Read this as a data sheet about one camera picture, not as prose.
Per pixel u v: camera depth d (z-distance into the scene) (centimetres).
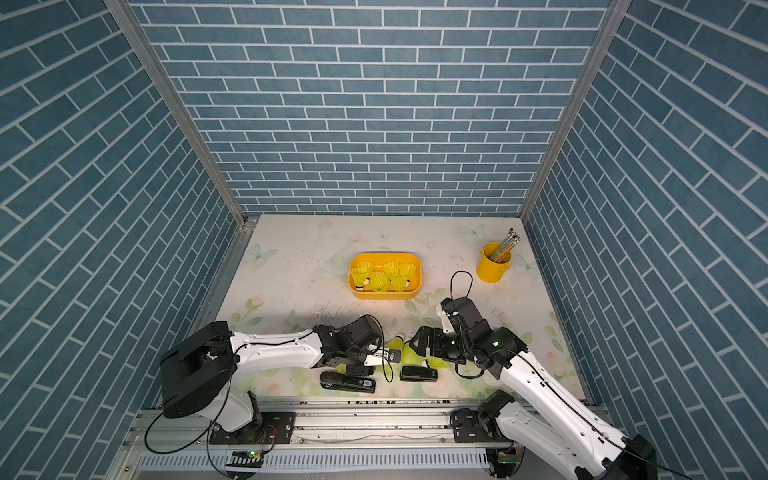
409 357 84
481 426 65
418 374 81
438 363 81
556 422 45
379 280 96
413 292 94
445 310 62
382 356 72
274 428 73
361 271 99
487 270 95
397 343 87
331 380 77
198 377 43
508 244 94
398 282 96
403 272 102
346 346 66
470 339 58
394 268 102
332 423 75
